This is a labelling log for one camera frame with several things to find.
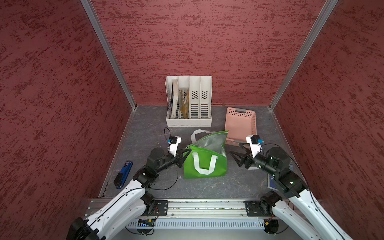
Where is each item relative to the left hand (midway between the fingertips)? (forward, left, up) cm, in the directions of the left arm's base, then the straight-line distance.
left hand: (189, 152), depth 74 cm
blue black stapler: (-10, +38, -14) cm, 41 cm away
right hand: (-1, -22, +4) cm, 22 cm away
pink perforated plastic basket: (+35, -37, -20) cm, 55 cm away
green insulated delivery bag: (-3, -9, 0) cm, 10 cm away
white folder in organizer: (+38, +12, +2) cm, 40 cm away
